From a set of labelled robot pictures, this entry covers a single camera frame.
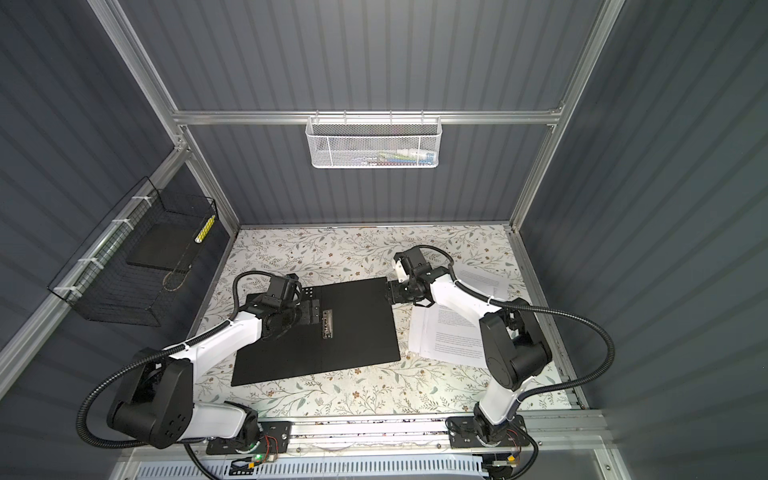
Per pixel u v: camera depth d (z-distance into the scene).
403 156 0.92
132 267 0.73
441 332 0.92
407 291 0.77
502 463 0.69
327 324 0.93
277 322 0.65
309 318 0.81
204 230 0.81
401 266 0.76
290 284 0.72
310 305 0.83
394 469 0.77
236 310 0.61
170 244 0.79
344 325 0.95
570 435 0.74
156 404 0.43
